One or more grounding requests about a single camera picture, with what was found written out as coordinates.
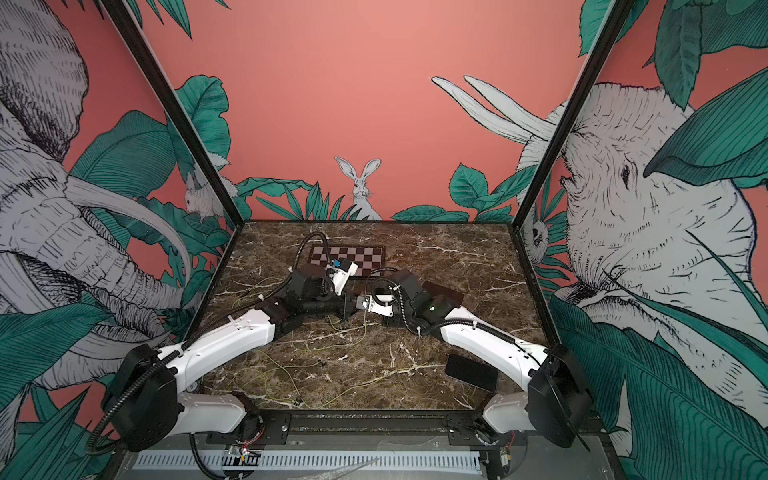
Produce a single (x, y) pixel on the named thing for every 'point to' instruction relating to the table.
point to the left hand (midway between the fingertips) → (371, 298)
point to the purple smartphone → (472, 373)
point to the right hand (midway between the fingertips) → (385, 292)
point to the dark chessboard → (366, 257)
